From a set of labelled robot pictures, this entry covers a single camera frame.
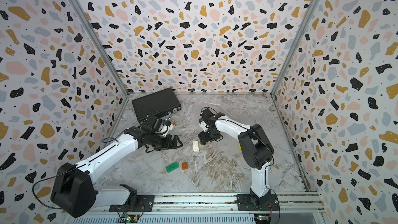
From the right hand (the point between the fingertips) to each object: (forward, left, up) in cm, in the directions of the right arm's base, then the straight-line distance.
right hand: (205, 140), depth 93 cm
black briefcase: (+27, +36, +2) cm, 45 cm away
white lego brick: (-3, +6, -2) cm, 7 cm away
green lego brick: (-15, +18, -2) cm, 24 cm away
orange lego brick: (-15, +11, -1) cm, 19 cm away
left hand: (-8, +14, +10) cm, 19 cm away
